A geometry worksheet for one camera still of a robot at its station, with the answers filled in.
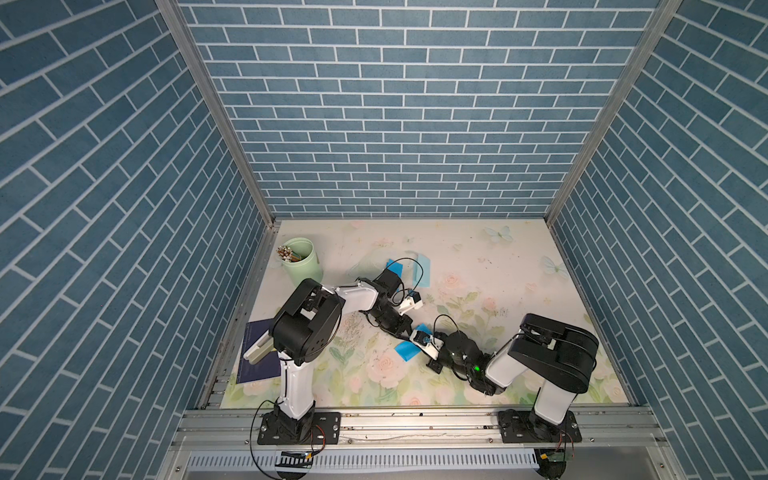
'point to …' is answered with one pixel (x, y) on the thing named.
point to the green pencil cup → (308, 267)
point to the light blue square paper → (419, 272)
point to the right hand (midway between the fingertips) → (419, 341)
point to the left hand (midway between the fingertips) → (416, 339)
